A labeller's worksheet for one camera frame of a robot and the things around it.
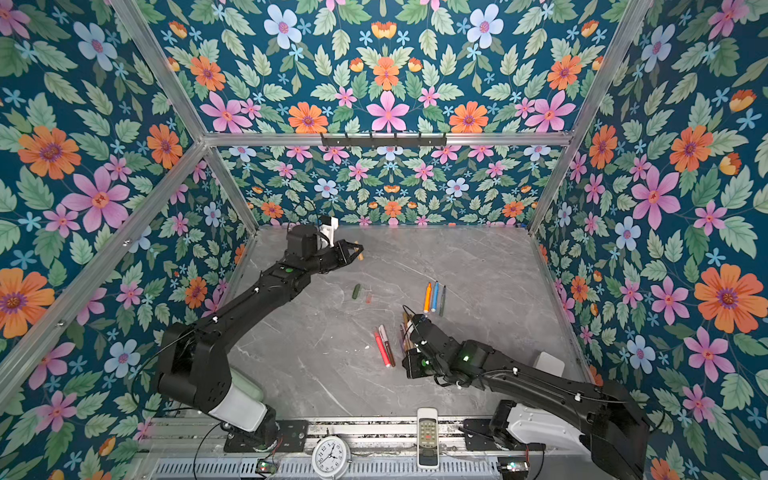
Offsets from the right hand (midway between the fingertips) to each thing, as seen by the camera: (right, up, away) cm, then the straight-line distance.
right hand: (401, 362), depth 76 cm
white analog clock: (-16, -19, -8) cm, 26 cm away
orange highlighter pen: (+9, +13, +23) cm, 27 cm away
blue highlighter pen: (+11, +14, +23) cm, 29 cm away
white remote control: (+6, -17, -4) cm, 19 cm away
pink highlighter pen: (-4, -4, +9) cm, 11 cm away
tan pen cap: (-12, +28, +6) cm, 31 cm away
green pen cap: (-16, +15, +25) cm, 34 cm away
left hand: (-10, +32, +4) cm, 34 cm away
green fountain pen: (+13, +12, +23) cm, 29 cm away
